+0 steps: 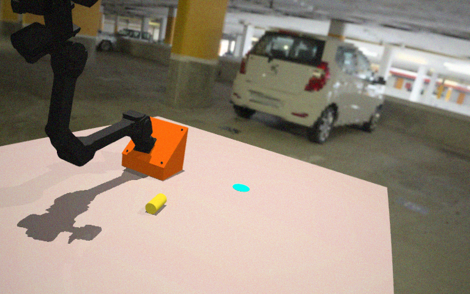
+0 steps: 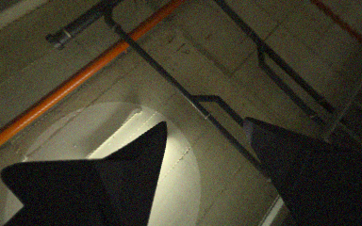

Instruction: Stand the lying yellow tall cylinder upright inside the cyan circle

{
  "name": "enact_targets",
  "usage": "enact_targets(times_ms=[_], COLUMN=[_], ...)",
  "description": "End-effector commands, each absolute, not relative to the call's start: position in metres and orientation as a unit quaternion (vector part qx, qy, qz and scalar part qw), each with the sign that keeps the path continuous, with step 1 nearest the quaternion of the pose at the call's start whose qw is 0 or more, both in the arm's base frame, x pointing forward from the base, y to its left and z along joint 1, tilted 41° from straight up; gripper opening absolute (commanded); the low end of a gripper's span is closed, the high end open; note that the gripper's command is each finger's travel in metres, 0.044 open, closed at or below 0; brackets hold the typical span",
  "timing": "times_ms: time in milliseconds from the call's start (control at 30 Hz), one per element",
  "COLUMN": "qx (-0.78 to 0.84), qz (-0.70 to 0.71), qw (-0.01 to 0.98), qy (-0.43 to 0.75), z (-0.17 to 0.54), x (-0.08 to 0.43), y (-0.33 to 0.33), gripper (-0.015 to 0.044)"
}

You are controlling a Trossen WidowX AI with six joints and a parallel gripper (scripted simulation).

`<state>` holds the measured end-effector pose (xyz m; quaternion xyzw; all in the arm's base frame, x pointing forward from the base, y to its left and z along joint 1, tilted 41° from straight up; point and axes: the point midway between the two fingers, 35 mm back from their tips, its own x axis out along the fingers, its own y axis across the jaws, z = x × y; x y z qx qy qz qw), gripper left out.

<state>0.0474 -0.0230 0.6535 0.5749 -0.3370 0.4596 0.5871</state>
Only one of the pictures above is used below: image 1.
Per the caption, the cyan circle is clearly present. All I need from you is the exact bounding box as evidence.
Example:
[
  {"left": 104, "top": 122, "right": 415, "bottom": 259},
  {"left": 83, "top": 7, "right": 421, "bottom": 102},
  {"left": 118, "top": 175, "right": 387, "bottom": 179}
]
[{"left": 233, "top": 184, "right": 250, "bottom": 192}]

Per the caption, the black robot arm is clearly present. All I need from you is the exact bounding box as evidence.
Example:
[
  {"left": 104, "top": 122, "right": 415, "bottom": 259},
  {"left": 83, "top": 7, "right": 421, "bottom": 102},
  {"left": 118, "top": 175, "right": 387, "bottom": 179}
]
[{"left": 10, "top": 0, "right": 157, "bottom": 167}]

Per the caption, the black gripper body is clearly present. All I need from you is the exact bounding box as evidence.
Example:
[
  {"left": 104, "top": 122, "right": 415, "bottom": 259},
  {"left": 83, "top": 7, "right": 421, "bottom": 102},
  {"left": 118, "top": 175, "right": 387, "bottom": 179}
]
[{"left": 44, "top": 0, "right": 99, "bottom": 22}]

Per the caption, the yellow cylinder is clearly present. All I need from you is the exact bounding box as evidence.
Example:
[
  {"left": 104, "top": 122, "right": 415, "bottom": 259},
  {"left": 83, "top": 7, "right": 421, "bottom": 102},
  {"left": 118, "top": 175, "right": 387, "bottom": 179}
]
[{"left": 145, "top": 194, "right": 166, "bottom": 214}]

